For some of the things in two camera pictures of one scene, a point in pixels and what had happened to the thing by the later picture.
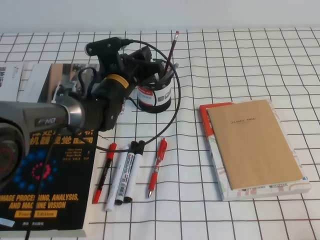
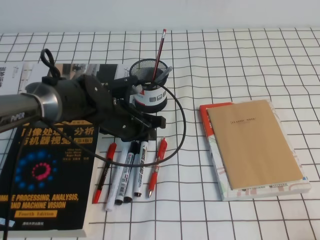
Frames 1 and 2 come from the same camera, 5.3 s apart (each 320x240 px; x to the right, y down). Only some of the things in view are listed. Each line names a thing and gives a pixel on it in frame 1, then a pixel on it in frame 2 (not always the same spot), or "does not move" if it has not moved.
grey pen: [175, 65] -> [164, 75]
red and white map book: [226, 193] does not move
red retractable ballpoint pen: [162, 149] does not move
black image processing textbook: [52, 189] does not move
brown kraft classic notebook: [256, 151] does not move
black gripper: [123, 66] -> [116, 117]
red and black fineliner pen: [110, 156] does not move
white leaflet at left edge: [10, 74] does not move
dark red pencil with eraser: [172, 50] -> [158, 54]
